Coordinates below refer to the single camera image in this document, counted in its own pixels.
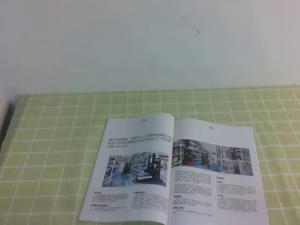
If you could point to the magazine with photos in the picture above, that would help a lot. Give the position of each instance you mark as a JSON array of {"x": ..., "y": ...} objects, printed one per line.
[{"x": 157, "y": 169}]

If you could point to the green checkered tablecloth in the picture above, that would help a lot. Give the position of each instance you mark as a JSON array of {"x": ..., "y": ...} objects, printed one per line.
[{"x": 52, "y": 141}]

